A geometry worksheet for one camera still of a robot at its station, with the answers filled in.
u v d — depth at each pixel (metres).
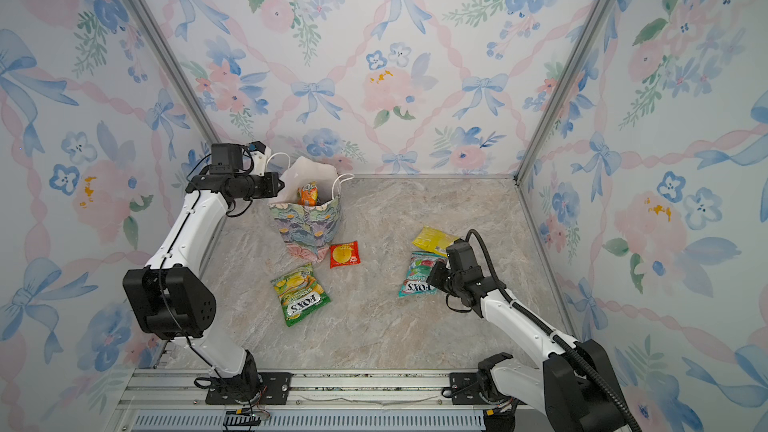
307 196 0.86
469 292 0.62
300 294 0.88
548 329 0.46
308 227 0.84
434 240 0.97
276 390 0.74
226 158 0.65
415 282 0.87
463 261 0.66
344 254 0.97
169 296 0.45
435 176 1.23
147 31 0.79
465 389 0.72
